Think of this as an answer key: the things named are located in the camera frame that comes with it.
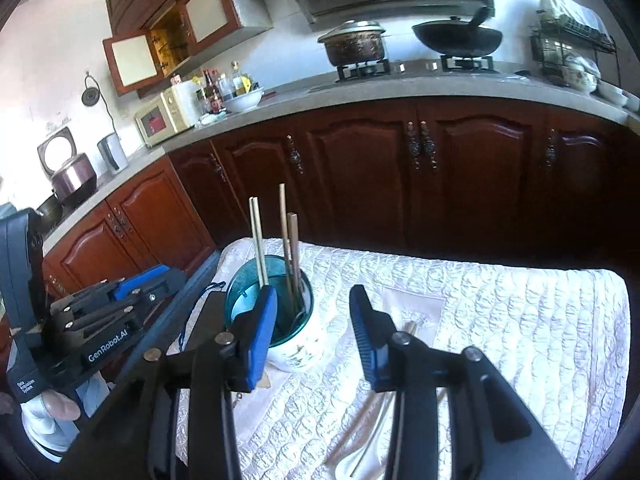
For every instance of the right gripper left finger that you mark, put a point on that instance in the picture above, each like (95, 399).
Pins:
(231, 361)

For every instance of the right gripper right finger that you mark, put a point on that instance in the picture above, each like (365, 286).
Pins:
(394, 361)

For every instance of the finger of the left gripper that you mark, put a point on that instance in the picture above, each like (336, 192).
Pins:
(158, 283)
(93, 311)

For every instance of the metal spoon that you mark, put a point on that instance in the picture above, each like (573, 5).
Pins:
(300, 318)

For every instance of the light bamboo chopstick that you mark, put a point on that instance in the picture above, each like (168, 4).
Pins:
(285, 243)

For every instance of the pale chopstick pair member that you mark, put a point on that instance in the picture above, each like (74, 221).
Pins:
(256, 240)

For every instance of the brown wooden chopstick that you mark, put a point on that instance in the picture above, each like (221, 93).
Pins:
(294, 242)

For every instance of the left hand white glove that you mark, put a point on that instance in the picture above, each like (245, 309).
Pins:
(40, 431)

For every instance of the teal rimmed floral cup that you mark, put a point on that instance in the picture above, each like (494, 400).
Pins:
(290, 352)

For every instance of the white ceramic spoon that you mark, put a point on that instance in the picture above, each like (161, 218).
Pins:
(350, 459)

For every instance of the rice cooker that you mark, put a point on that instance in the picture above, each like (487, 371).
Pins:
(75, 181)

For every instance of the silver kettle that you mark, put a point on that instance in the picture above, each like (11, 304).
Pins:
(112, 153)

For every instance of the cream microwave oven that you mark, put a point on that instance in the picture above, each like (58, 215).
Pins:
(173, 111)

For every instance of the red sauce bottle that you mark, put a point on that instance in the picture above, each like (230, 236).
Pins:
(212, 93)

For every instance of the white bowl on counter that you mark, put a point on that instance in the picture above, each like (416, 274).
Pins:
(244, 102)

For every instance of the yellow oil bottle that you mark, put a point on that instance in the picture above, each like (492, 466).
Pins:
(241, 83)

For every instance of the brown pot with lid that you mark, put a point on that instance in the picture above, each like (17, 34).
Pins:
(354, 42)

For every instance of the black wok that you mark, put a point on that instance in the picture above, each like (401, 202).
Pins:
(455, 37)

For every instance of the floral ceramic tureen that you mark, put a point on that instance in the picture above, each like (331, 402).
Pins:
(581, 74)

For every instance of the white small bowls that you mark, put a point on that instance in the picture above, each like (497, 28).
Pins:
(618, 96)

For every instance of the black dish rack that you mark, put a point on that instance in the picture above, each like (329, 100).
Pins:
(569, 33)

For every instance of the open wall cabinet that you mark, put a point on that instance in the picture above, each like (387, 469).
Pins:
(154, 40)

